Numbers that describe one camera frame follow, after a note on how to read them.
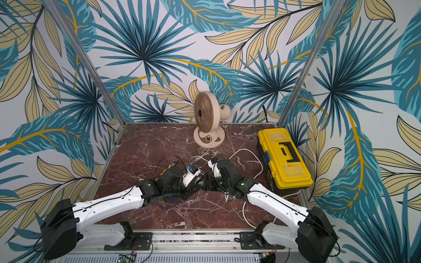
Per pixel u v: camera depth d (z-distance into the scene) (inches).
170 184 23.9
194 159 38.0
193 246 28.8
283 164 31.5
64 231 15.1
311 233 15.7
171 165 38.2
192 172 26.6
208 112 34.6
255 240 25.8
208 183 26.5
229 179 23.5
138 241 28.7
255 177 35.8
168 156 40.7
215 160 28.8
